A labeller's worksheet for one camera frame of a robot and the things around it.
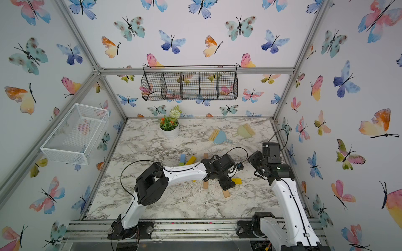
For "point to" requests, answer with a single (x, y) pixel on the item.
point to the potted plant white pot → (169, 125)
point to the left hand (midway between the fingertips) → (233, 178)
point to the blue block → (182, 159)
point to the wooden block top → (205, 156)
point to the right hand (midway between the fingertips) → (254, 157)
